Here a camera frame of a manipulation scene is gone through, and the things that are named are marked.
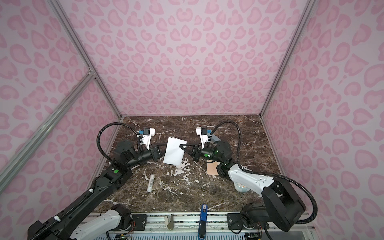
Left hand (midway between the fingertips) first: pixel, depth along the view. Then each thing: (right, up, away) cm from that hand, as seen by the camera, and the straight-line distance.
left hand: (171, 143), depth 67 cm
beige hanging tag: (-2, -39, +4) cm, 39 cm away
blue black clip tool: (+14, -39, +4) cm, 41 cm away
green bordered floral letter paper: (+1, -5, +1) cm, 5 cm away
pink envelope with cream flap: (+20, -18, +25) cm, 37 cm away
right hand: (+5, -2, 0) cm, 5 cm away
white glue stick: (-15, -24, +17) cm, 33 cm away
